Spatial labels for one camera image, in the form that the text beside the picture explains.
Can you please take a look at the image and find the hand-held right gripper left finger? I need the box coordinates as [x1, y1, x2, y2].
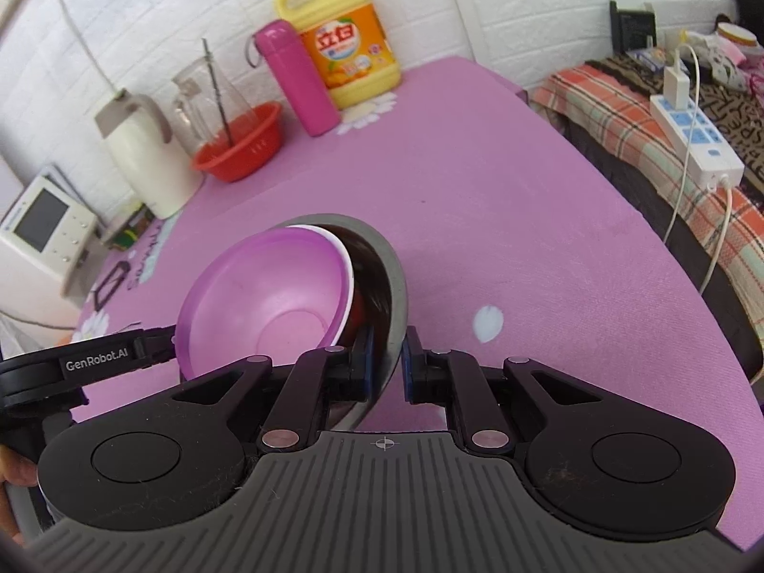
[170, 328, 377, 456]

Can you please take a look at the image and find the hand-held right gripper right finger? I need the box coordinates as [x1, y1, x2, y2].
[401, 325, 604, 456]

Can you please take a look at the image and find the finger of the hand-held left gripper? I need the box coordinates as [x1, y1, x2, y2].
[56, 325, 180, 384]

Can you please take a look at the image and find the red and white ceramic bowl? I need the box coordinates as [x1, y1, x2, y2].
[286, 223, 368, 350]

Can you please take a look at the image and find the stainless steel bowl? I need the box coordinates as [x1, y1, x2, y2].
[286, 213, 410, 431]

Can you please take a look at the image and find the purple plastic bowl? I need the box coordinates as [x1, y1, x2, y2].
[177, 225, 353, 380]

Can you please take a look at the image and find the person's left hand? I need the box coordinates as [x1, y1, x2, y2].
[0, 447, 40, 488]

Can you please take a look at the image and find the green instant noodle bowl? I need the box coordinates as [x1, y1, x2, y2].
[113, 206, 157, 252]

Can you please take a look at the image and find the white water dispenser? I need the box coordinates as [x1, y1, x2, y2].
[0, 174, 105, 329]

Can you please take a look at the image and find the purple floral tablecloth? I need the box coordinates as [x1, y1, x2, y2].
[74, 55, 764, 550]

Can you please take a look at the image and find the white thermos jug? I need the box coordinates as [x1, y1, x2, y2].
[94, 89, 205, 220]

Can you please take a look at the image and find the red plastic basket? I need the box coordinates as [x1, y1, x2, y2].
[191, 101, 284, 183]

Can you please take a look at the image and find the glass pitcher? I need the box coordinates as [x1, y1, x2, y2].
[170, 56, 252, 156]

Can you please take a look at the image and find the pink water bottle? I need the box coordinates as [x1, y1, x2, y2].
[246, 20, 341, 138]

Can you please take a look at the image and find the yellow detergent bottle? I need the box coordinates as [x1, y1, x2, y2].
[275, 0, 402, 110]

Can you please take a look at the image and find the plaid blanket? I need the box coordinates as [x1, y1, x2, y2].
[531, 56, 764, 383]

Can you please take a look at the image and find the white power strip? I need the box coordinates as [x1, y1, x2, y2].
[649, 94, 746, 190]

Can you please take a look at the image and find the white charger plug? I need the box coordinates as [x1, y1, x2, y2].
[664, 65, 693, 109]

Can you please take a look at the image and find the black box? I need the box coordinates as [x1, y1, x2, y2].
[607, 0, 658, 54]

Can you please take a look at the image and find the brown printed cloth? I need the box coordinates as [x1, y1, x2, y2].
[588, 51, 764, 174]

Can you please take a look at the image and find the jar with cream lid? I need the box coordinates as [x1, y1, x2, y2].
[716, 22, 759, 49]

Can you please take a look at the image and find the black rubber frame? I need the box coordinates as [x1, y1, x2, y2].
[89, 261, 133, 312]

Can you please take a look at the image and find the white power strip cord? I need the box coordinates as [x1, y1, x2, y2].
[700, 186, 734, 296]

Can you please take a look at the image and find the white charger cable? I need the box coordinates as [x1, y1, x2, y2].
[664, 42, 717, 243]

